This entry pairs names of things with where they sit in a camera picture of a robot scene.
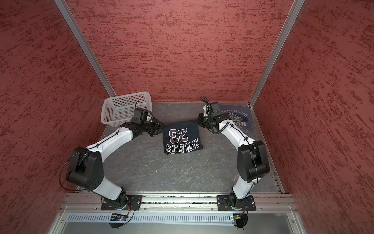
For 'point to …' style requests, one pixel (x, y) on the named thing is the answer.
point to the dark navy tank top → (181, 136)
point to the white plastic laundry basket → (118, 109)
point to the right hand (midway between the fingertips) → (194, 123)
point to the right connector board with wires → (240, 220)
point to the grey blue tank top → (242, 114)
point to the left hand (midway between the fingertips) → (167, 128)
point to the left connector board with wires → (117, 221)
